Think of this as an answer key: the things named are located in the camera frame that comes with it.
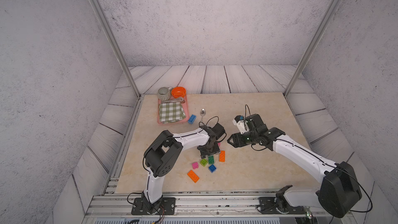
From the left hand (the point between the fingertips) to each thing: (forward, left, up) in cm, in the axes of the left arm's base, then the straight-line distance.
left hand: (217, 156), depth 89 cm
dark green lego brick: (-3, +4, +2) cm, 5 cm away
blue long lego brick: (+25, +15, +1) cm, 29 cm away
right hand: (+3, -8, +13) cm, 16 cm away
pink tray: (+38, +19, 0) cm, 43 cm away
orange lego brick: (0, -3, 0) cm, 3 cm away
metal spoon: (+30, +7, +1) cm, 31 cm away
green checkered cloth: (+32, +29, +1) cm, 43 cm away
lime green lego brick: (-4, +8, 0) cm, 8 cm away
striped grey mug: (+48, +36, +4) cm, 60 cm away
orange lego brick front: (-10, +13, -1) cm, 17 cm away
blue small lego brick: (-7, +3, 0) cm, 7 cm away
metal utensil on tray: (+42, +24, +3) cm, 49 cm away
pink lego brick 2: (+2, -1, +10) cm, 11 cm away
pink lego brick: (-5, +12, +1) cm, 13 cm away
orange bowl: (+50, +25, +4) cm, 56 cm away
